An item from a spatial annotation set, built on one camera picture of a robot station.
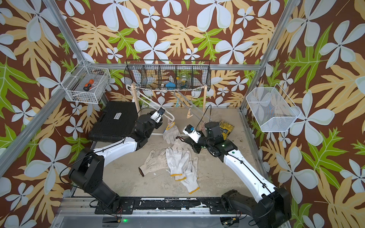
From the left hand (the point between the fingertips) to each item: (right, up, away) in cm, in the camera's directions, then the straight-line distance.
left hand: (156, 109), depth 85 cm
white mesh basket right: (+69, -1, -3) cm, 70 cm away
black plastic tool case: (-33, -7, +17) cm, 38 cm away
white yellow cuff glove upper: (+11, -31, +5) cm, 33 cm away
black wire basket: (-5, +25, +10) cm, 27 cm away
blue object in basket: (+8, +17, +10) cm, 21 cm away
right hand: (+18, -17, -9) cm, 26 cm away
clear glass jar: (+17, +19, +11) cm, 28 cm away
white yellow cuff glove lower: (+20, -43, -4) cm, 48 cm away
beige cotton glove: (0, -34, +5) cm, 34 cm away
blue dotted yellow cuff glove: (+8, -16, +13) cm, 22 cm away
